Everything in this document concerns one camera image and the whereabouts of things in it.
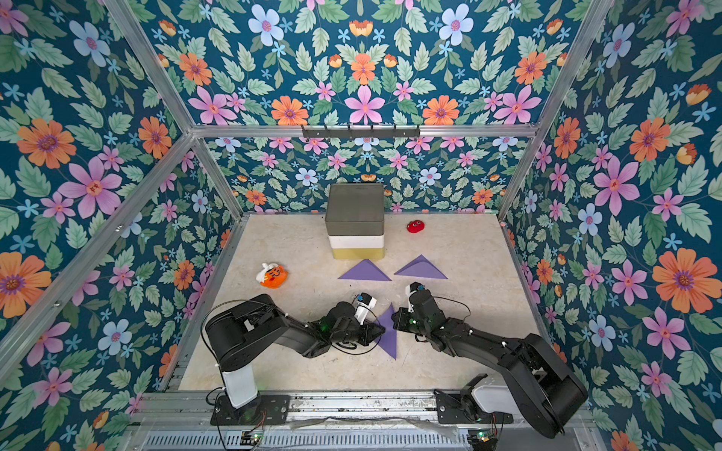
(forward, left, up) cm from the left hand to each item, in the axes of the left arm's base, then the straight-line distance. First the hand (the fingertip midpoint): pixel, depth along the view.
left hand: (388, 331), depth 86 cm
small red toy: (+42, -15, +1) cm, 44 cm away
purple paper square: (+24, +7, -1) cm, 25 cm away
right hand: (+4, -1, +2) cm, 5 cm away
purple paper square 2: (+22, -14, +2) cm, 26 cm away
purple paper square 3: (-3, 0, -1) cm, 3 cm away
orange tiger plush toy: (+21, +38, +4) cm, 44 cm away
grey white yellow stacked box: (+30, +8, +18) cm, 36 cm away
